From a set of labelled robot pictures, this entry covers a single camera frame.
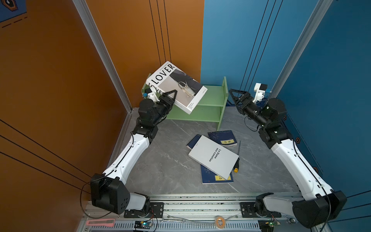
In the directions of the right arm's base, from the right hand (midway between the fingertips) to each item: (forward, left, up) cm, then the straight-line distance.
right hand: (228, 94), depth 64 cm
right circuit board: (-43, -20, -47) cm, 67 cm away
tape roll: (-42, +3, -46) cm, 62 cm away
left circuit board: (-43, +41, -46) cm, 75 cm away
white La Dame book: (-10, +4, -40) cm, 41 cm away
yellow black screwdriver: (-15, -10, -43) cm, 47 cm away
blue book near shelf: (+9, -7, -47) cm, 48 cm away
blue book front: (-20, +7, -44) cm, 49 cm away
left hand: (+5, +23, -1) cm, 24 cm away
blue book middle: (+3, +17, -44) cm, 47 cm away
